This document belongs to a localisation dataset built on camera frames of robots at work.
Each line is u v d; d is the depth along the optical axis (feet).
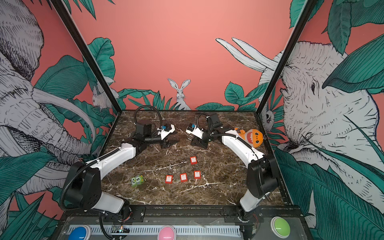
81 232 2.21
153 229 2.31
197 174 2.83
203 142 2.43
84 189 1.39
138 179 2.75
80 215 2.45
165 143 2.38
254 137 3.12
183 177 2.82
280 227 2.28
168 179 2.75
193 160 3.04
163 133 2.34
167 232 2.27
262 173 1.49
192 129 2.35
